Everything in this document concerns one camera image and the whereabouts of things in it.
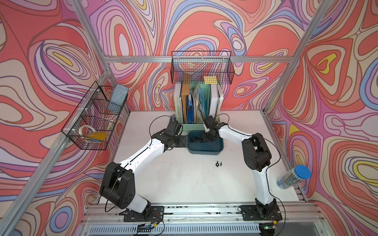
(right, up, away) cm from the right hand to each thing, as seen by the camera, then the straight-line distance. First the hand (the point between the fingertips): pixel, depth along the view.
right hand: (205, 141), depth 101 cm
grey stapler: (-24, +17, +9) cm, 31 cm away
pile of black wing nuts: (-6, +1, +1) cm, 6 cm away
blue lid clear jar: (+40, -12, -33) cm, 53 cm away
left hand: (-16, +2, -14) cm, 21 cm away
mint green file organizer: (-8, +26, -6) cm, 28 cm away
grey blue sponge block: (-51, +27, -20) cm, 61 cm away
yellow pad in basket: (-54, +6, -33) cm, 63 cm away
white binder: (+4, +27, -7) cm, 29 cm away
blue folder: (-11, +20, -1) cm, 23 cm away
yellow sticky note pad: (+2, +40, -10) cm, 41 cm away
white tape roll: (-62, +10, -33) cm, 71 cm away
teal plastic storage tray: (+5, -4, -5) cm, 8 cm away
